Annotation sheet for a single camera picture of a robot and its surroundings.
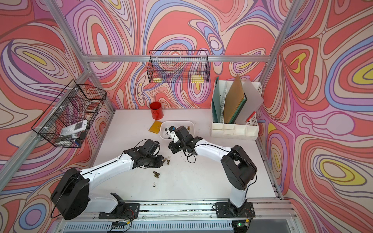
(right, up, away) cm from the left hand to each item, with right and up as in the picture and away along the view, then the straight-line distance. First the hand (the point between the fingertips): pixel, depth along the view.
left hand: (164, 163), depth 84 cm
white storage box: (-4, +17, +20) cm, 26 cm away
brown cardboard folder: (+47, +41, +20) cm, 66 cm away
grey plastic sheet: (+54, +37, +1) cm, 65 cm away
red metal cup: (-10, +34, +24) cm, 42 cm away
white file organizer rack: (+56, +19, +14) cm, 60 cm away
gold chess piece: (+1, 0, +6) cm, 7 cm away
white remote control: (-41, +22, -16) cm, 49 cm away
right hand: (+4, +8, +3) cm, 9 cm away
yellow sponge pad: (-11, +21, +24) cm, 34 cm away
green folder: (+46, +32, +6) cm, 56 cm away
